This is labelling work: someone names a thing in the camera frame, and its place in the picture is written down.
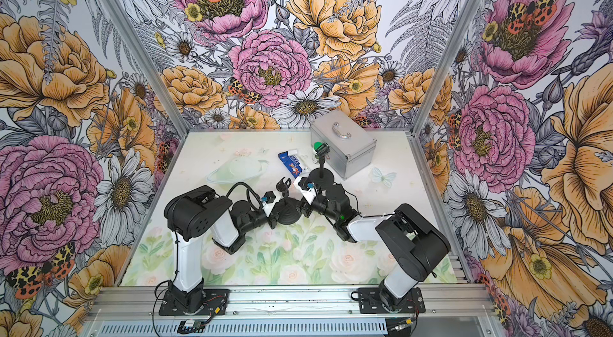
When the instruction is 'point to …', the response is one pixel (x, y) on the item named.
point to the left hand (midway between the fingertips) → (289, 207)
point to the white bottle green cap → (315, 157)
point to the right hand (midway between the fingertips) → (291, 194)
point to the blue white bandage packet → (291, 162)
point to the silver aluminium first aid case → (352, 148)
